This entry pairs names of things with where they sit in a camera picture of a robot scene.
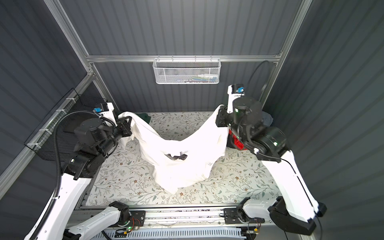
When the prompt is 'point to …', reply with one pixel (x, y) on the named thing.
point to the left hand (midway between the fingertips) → (130, 116)
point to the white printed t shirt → (177, 163)
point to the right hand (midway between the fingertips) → (222, 108)
